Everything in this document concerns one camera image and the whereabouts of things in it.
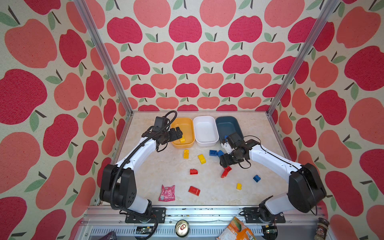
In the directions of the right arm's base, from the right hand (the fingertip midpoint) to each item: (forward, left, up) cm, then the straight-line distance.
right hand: (229, 160), depth 87 cm
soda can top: (-36, +22, +5) cm, 43 cm away
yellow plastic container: (+28, +29, -5) cm, 41 cm away
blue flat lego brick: (+7, +9, -5) cm, 13 cm away
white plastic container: (+26, +15, -5) cm, 30 cm away
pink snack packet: (-21, +33, -5) cm, 40 cm away
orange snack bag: (-33, -3, -5) cm, 34 cm away
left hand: (+9, +31, +9) cm, 33 cm away
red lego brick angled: (-7, +3, -4) cm, 8 cm away
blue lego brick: (-7, -16, -5) cm, 18 cm away
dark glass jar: (-28, -41, -3) cm, 50 cm away
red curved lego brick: (-7, +21, -5) cm, 22 cm away
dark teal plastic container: (+33, -2, -7) cm, 34 cm away
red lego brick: (-3, 0, -5) cm, 6 cm away
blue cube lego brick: (+7, +5, -4) cm, 10 cm away
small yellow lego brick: (-12, -6, -6) cm, 15 cm away
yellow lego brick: (+15, +30, -4) cm, 34 cm away
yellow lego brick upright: (+5, +27, -7) cm, 28 cm away
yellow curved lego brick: (+2, +16, -6) cm, 17 cm away
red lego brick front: (-17, +19, -6) cm, 26 cm away
